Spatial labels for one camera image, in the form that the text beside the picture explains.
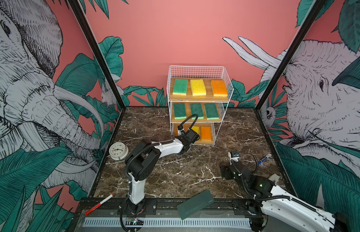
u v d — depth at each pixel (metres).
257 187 0.56
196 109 0.84
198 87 0.70
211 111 0.82
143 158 0.53
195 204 0.74
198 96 0.70
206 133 1.01
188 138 0.74
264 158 0.91
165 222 0.70
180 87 0.70
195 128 1.05
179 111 0.83
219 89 0.70
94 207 0.73
